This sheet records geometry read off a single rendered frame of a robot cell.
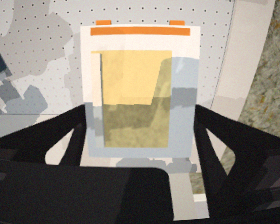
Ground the white cassette with yellow panel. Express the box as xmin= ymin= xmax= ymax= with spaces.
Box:
xmin=80 ymin=20 xmax=200 ymax=158

